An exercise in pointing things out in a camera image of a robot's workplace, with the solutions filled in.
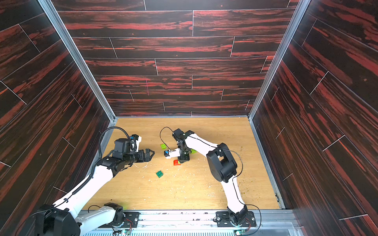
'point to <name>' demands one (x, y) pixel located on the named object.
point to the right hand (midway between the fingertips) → (185, 155)
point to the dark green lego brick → (159, 174)
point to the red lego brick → (175, 162)
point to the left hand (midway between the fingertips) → (149, 152)
